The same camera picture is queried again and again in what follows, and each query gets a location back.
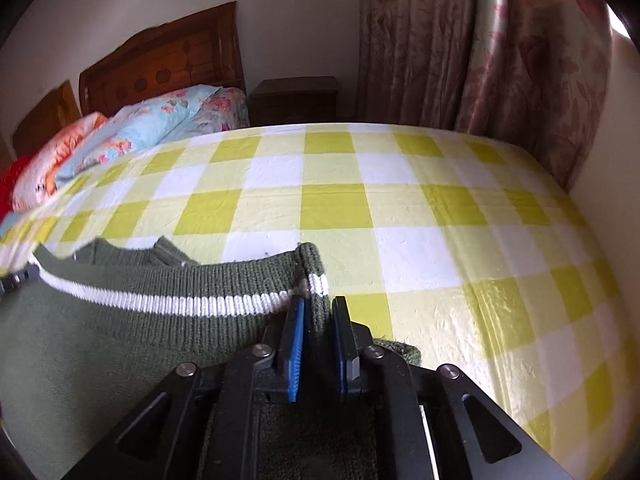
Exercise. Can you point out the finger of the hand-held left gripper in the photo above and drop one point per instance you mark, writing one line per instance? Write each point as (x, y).
(15, 281)

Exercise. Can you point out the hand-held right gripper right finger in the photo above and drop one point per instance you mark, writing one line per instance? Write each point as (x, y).
(342, 350)

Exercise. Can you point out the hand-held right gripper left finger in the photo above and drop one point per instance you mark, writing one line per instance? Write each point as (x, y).
(296, 350)

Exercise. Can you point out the green knit sweater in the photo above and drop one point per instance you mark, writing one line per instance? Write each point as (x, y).
(125, 360)

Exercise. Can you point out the red blanket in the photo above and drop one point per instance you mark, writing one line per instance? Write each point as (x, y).
(12, 180)

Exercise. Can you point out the pink orange floral pillow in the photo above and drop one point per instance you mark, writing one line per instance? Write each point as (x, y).
(50, 160)

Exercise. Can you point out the yellow checkered bed sheet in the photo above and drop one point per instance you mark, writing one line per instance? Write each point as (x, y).
(425, 220)

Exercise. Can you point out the small wooden headboard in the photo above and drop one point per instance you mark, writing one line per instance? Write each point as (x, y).
(47, 115)

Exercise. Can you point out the blue floral pillow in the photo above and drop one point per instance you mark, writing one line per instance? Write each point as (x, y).
(135, 125)

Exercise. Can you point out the dark wooden nightstand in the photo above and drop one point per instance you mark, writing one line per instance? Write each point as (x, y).
(295, 100)

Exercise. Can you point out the pale floral quilt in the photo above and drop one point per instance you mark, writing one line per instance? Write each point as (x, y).
(225, 107)

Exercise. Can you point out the large wooden headboard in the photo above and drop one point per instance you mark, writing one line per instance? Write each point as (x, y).
(170, 50)

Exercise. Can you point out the pink floral curtain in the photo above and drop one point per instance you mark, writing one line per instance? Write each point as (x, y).
(475, 50)

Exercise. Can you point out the window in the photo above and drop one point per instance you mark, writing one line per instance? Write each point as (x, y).
(620, 22)

